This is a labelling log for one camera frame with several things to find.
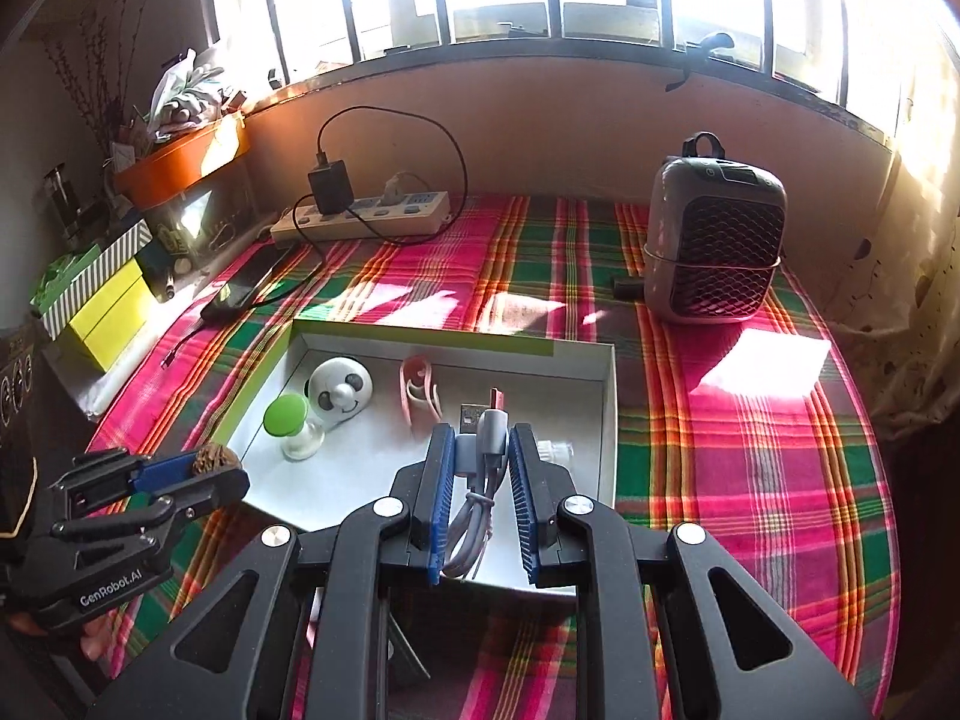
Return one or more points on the small black plug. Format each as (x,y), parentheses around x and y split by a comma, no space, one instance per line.
(628,286)

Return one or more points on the dark glossy box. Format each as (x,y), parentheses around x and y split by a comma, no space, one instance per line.
(202,217)

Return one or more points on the striped box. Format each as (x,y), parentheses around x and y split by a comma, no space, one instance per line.
(97,270)

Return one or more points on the green and white cardboard box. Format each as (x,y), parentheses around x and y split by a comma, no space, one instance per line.
(360,465)

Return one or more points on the orange planter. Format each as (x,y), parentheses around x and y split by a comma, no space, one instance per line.
(180,161)

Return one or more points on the white panda face gadget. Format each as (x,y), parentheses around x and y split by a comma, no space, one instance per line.
(341,390)

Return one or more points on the black charger adapter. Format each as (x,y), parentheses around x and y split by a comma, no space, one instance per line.
(330,187)

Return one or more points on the person's left hand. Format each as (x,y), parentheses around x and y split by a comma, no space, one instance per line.
(97,634)

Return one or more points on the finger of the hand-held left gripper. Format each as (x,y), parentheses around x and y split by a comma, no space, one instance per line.
(210,495)
(161,472)

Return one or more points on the small grey space heater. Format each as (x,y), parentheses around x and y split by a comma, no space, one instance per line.
(712,240)

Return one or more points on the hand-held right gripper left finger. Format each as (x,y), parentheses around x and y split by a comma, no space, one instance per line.
(442,502)

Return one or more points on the white power strip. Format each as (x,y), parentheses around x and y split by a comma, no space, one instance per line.
(405,214)

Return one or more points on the clear jar with white lid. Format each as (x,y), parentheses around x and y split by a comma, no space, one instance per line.
(555,451)

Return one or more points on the black clamp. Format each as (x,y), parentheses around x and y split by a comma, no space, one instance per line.
(716,45)

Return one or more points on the window grille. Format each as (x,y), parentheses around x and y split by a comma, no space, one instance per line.
(555,37)

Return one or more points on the plaid blanket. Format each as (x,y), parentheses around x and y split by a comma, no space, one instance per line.
(750,465)

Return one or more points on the dark box with round dials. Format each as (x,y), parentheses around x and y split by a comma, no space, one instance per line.
(15,382)

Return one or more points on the spotted cream curtain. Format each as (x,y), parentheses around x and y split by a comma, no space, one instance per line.
(915,277)

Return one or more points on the black smartphone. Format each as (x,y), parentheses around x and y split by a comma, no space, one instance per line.
(247,281)

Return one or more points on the dry branches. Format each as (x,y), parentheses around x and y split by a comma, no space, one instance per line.
(90,82)

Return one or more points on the pink clip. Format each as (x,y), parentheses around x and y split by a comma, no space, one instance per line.
(412,390)

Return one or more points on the pale potted plants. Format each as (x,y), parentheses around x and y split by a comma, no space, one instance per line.
(187,90)

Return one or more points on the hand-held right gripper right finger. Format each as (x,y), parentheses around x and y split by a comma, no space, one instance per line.
(525,502)

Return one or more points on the yellow box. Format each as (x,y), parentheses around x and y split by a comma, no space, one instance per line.
(112,319)

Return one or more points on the white plug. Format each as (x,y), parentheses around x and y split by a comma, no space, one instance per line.
(397,187)

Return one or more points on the green cap mushroom toy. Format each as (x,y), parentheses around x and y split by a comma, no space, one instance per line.
(283,416)

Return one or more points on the brown walnut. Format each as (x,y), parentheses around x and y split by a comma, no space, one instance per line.
(211,463)

